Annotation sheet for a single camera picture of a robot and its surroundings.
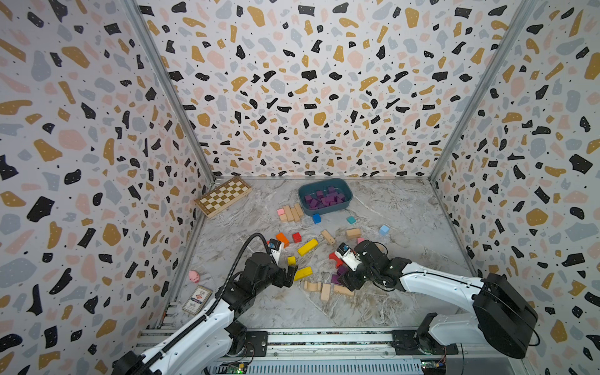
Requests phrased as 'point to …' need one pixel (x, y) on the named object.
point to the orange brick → (283, 238)
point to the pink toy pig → (194, 276)
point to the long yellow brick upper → (308, 246)
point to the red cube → (297, 237)
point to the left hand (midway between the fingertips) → (288, 262)
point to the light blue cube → (384, 230)
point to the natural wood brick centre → (354, 233)
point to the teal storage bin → (318, 196)
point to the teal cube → (351, 219)
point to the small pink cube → (280, 212)
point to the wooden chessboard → (223, 195)
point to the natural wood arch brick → (312, 287)
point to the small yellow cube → (291, 260)
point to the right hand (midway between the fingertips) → (344, 272)
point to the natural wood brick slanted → (329, 238)
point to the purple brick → (334, 279)
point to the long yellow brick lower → (303, 273)
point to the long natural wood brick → (288, 213)
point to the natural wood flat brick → (342, 290)
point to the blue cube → (316, 218)
